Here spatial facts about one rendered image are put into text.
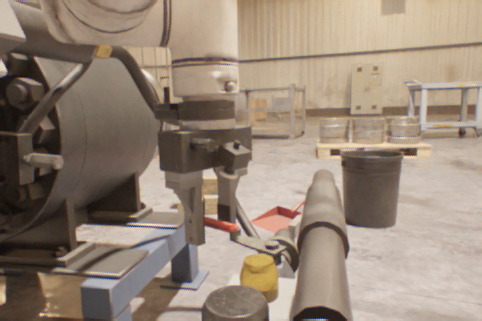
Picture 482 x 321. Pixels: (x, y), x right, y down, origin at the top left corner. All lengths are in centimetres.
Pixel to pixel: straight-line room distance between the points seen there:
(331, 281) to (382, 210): 181
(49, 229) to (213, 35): 76
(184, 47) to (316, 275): 34
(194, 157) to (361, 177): 153
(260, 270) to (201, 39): 27
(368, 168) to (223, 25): 152
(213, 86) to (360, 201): 158
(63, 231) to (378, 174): 142
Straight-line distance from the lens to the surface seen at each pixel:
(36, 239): 111
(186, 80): 45
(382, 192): 195
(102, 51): 83
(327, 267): 18
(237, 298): 28
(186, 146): 44
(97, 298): 94
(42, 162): 62
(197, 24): 46
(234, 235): 48
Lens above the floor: 64
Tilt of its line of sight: 9 degrees down
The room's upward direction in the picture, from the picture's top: 2 degrees counter-clockwise
